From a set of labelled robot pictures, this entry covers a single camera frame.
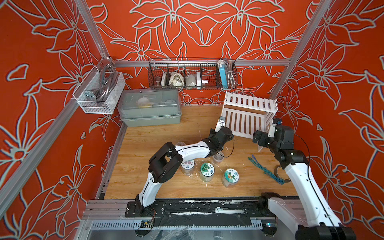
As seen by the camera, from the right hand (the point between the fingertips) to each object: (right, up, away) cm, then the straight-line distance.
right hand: (259, 133), depth 77 cm
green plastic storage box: (-65, +15, +21) cm, 70 cm away
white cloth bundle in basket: (-45, +31, +13) cm, 57 cm away
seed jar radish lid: (-16, -23, -1) cm, 28 cm away
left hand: (-18, +4, +12) cm, 22 cm away
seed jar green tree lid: (-28, -21, +1) cm, 35 cm away
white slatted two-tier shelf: (0, +10, +21) cm, 23 cm away
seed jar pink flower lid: (-38, -19, +3) cm, 42 cm away
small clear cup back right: (-20, -15, +8) cm, 27 cm away
